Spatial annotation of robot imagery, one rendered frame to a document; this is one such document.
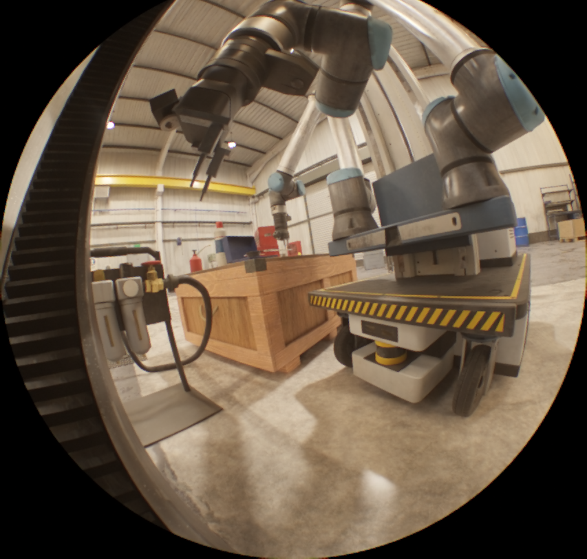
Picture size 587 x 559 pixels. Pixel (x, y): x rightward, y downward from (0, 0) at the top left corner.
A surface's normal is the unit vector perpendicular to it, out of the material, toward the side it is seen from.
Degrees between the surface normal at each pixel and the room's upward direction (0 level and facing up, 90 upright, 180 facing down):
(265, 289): 90
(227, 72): 107
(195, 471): 0
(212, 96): 97
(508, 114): 135
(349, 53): 153
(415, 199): 90
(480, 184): 70
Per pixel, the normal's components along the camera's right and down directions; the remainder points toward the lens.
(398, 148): -0.90, 0.13
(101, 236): 0.73, -0.11
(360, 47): -0.27, 0.95
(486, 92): -0.97, 0.25
